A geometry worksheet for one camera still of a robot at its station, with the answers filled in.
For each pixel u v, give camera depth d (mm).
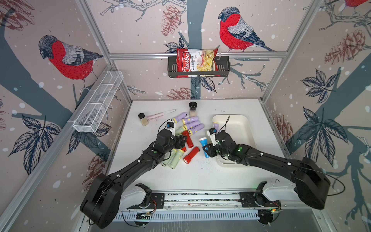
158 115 1102
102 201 401
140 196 619
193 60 873
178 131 983
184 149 899
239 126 1047
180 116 1076
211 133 744
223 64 951
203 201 746
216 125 1007
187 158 857
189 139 962
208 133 765
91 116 714
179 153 877
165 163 836
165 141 647
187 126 1005
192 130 985
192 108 1008
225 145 632
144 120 1010
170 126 745
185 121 1037
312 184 414
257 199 660
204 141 828
